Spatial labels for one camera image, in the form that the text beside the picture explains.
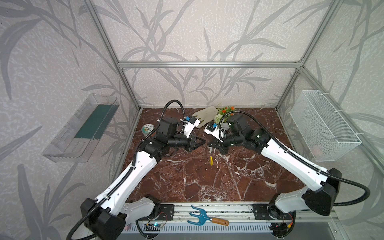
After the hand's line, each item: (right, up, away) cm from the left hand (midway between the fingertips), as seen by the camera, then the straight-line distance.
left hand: (205, 138), depth 67 cm
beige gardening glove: (+1, +12, +47) cm, 49 cm away
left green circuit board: (-26, -44, +5) cm, 51 cm away
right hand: (+2, 0, +4) cm, 5 cm away
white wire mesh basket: (+52, +3, -3) cm, 52 cm away
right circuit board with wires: (+36, -43, +3) cm, 56 cm away
